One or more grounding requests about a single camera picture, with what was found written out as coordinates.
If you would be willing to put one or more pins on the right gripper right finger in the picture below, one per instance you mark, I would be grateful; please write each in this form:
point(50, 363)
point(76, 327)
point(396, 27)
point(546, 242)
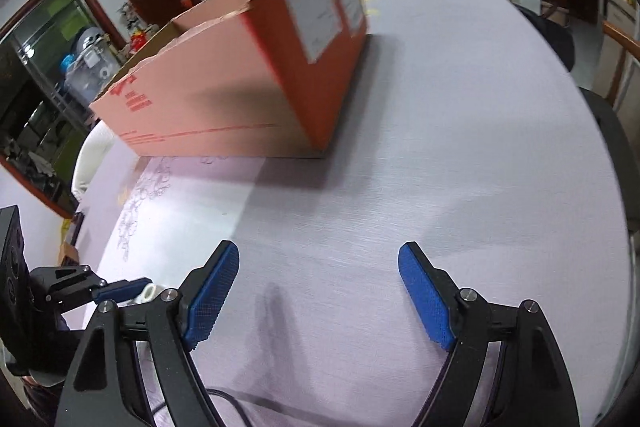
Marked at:
point(531, 386)

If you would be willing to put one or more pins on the clear plastic vial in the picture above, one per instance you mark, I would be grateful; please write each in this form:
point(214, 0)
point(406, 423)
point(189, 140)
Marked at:
point(148, 294)

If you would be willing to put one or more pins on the red cardboard box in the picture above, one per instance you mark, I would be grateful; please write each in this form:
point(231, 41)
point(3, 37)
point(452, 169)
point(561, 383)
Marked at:
point(255, 78)

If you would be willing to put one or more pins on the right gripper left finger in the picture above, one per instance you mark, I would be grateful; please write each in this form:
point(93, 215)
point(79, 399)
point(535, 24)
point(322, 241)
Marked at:
point(104, 386)

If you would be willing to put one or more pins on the clear storage bin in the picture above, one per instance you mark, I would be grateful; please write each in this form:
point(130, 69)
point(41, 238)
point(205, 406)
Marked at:
point(86, 77)

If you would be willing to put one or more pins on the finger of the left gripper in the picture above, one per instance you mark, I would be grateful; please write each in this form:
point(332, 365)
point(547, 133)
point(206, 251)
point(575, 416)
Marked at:
point(120, 291)

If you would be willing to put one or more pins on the white embroidered table mat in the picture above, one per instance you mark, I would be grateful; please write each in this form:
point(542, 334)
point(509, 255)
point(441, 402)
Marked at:
point(176, 215)

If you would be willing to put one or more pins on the wooden chair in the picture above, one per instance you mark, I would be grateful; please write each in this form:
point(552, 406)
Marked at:
point(627, 46)

